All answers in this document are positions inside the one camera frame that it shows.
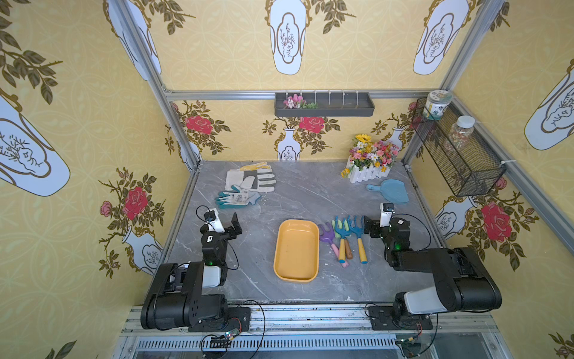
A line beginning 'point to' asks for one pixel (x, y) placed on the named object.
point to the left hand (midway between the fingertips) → (215, 217)
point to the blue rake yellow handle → (342, 241)
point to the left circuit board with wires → (222, 342)
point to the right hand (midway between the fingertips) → (382, 215)
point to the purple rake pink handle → (328, 235)
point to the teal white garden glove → (235, 197)
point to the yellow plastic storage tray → (297, 250)
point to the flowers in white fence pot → (369, 160)
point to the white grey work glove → (258, 177)
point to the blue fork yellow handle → (358, 230)
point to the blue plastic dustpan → (392, 190)
